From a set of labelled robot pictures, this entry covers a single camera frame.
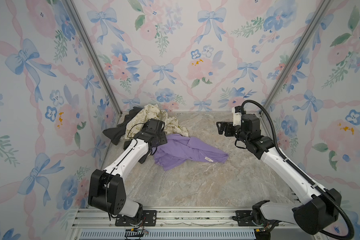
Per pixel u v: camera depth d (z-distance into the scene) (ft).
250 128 1.84
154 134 2.12
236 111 2.19
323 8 2.26
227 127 2.23
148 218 2.44
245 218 2.33
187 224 2.40
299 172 1.46
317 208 1.25
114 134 3.14
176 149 3.02
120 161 1.56
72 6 2.26
